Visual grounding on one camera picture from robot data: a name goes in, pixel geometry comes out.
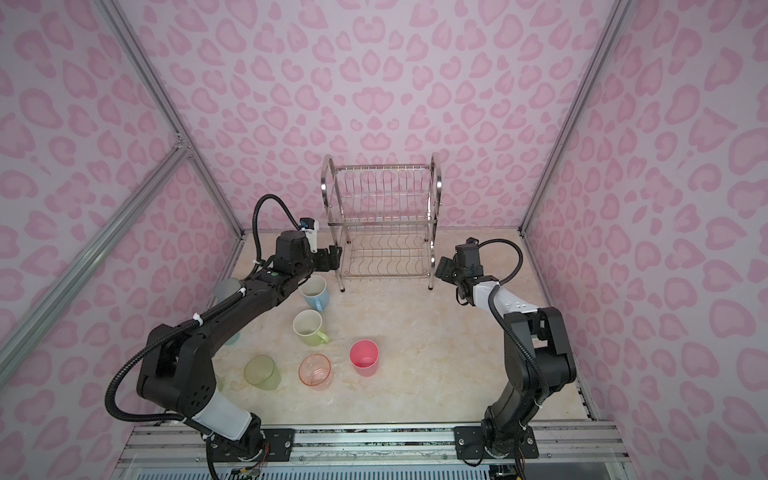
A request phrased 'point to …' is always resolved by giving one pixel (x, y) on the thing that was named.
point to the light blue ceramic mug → (314, 290)
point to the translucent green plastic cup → (262, 372)
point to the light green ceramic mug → (307, 324)
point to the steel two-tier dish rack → (383, 218)
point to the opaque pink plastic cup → (364, 357)
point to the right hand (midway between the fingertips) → (452, 264)
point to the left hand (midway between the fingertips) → (331, 243)
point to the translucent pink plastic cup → (315, 371)
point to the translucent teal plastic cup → (225, 289)
